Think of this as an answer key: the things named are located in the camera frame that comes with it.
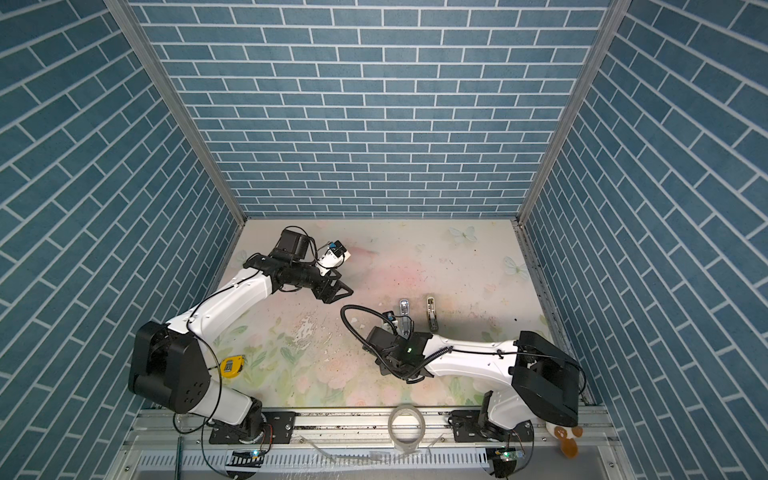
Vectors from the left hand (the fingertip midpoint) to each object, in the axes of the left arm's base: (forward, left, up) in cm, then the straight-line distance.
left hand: (344, 282), depth 83 cm
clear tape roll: (-38, -17, -15) cm, 44 cm away
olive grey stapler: (-2, -26, -12) cm, 29 cm away
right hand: (-17, -11, -12) cm, 23 cm away
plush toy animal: (-37, -55, -11) cm, 67 cm away
